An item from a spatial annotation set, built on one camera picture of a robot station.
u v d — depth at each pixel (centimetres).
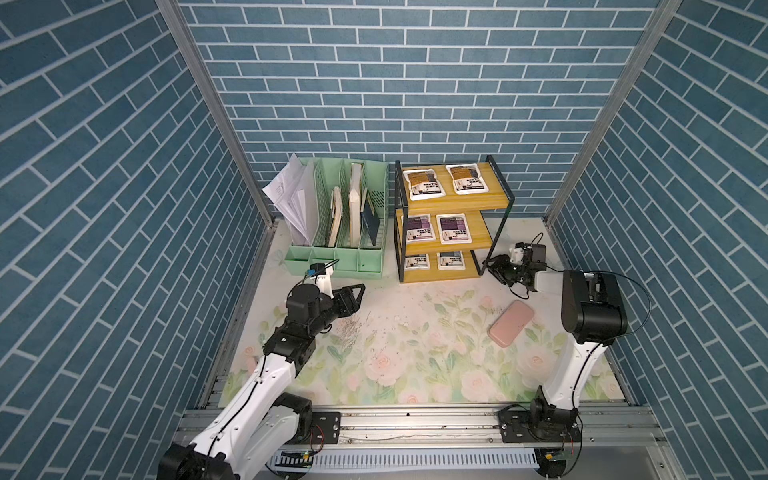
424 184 80
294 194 87
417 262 105
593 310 55
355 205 93
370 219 107
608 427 76
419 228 94
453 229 94
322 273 70
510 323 91
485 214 99
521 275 91
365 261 100
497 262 95
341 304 69
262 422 50
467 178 81
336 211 96
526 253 88
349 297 71
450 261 105
